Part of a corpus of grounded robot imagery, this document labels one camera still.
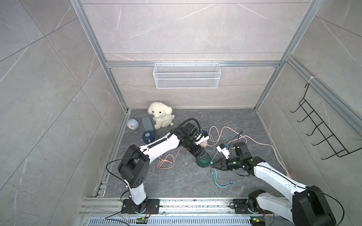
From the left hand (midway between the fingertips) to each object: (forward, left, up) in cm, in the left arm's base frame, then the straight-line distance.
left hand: (204, 152), depth 81 cm
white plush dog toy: (+28, +26, +4) cm, 39 cm away
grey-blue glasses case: (+30, +39, -10) cm, 51 cm away
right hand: (-7, -5, -3) cm, 9 cm away
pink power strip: (+11, -4, -10) cm, 15 cm away
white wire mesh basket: (+52, +8, +18) cm, 56 cm away
